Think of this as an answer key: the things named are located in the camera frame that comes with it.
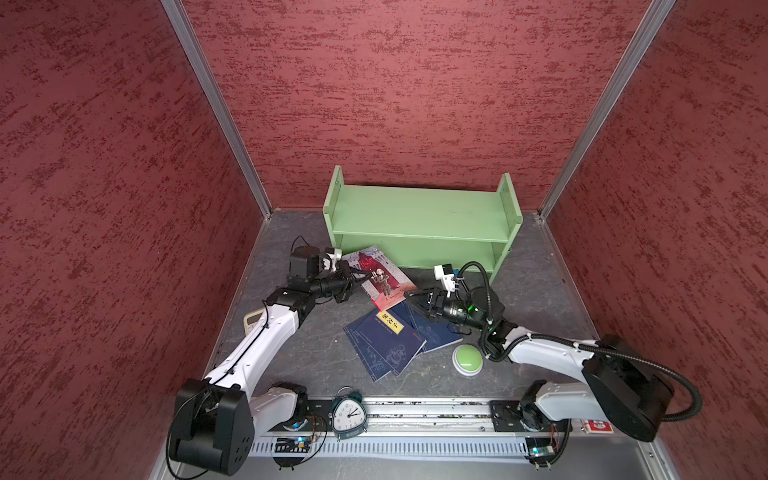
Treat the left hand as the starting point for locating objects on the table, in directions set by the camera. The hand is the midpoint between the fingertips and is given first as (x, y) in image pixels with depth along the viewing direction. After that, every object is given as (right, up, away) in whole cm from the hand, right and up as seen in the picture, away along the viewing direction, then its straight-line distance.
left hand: (371, 280), depth 77 cm
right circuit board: (+41, -40, -7) cm, 58 cm away
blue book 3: (+19, -17, +10) cm, 27 cm away
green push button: (+26, -23, +4) cm, 35 cm away
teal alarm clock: (-5, -32, -6) cm, 33 cm away
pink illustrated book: (+4, -1, 0) cm, 4 cm away
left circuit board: (-19, -40, -6) cm, 45 cm away
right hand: (+8, -6, -4) cm, 11 cm away
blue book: (+6, -17, +9) cm, 21 cm away
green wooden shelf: (+24, +14, +3) cm, 28 cm away
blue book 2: (+1, -26, +4) cm, 26 cm away
